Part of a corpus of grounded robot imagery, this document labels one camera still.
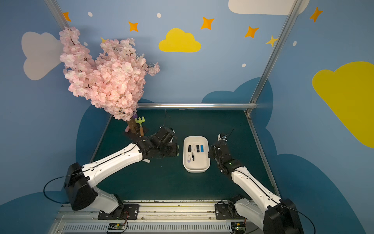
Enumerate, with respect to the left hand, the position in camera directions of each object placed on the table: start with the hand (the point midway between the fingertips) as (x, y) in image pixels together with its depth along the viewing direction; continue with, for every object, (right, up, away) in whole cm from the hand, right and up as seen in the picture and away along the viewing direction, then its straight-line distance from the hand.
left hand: (179, 148), depth 79 cm
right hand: (+21, +1, +7) cm, 22 cm away
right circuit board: (+30, -40, -5) cm, 50 cm away
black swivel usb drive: (+8, -8, +15) cm, 18 cm away
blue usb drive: (+14, -4, +20) cm, 25 cm away
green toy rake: (-31, +10, +29) cm, 43 cm away
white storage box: (+10, -9, +15) cm, 20 cm away
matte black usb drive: (+6, -3, +20) cm, 21 cm away
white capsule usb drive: (+5, -9, +15) cm, 18 cm away
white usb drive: (+8, -3, +20) cm, 22 cm away
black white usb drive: (+11, -3, +20) cm, 23 cm away
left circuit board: (-31, -38, -7) cm, 50 cm away
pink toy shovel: (-41, +10, +28) cm, 50 cm away
